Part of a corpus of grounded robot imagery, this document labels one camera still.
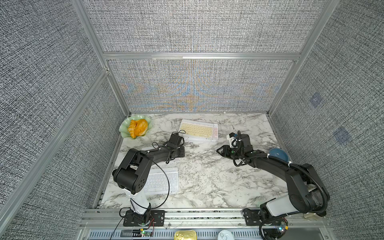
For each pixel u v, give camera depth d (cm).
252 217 73
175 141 76
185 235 66
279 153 95
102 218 76
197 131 104
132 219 71
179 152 85
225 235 65
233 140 81
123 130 105
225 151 79
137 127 100
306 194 44
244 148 70
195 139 103
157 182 85
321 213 66
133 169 51
